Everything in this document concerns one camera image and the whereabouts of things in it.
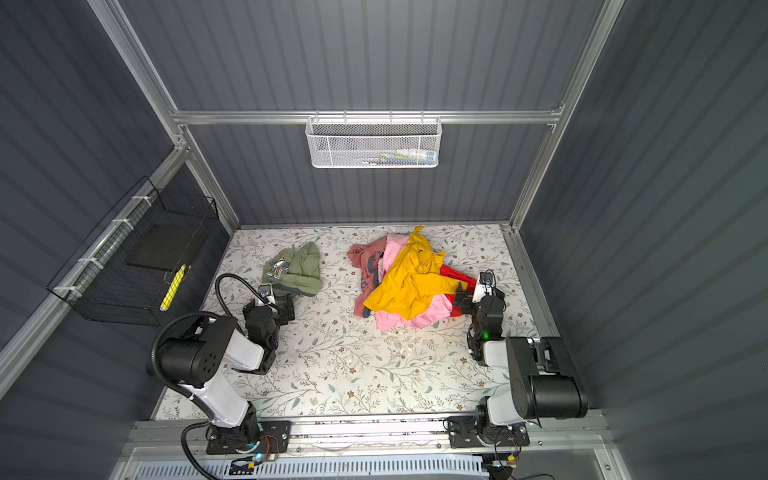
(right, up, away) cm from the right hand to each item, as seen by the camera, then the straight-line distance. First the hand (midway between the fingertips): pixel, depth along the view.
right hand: (481, 286), depth 90 cm
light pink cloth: (-13, -6, -3) cm, 15 cm away
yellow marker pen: (-79, +2, -21) cm, 82 cm away
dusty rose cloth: (-36, +9, +11) cm, 39 cm away
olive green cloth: (-57, +3, +7) cm, 57 cm away
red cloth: (-2, -1, +3) cm, 4 cm away
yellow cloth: (-21, +2, -1) cm, 21 cm away
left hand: (-66, -5, +3) cm, 66 cm away
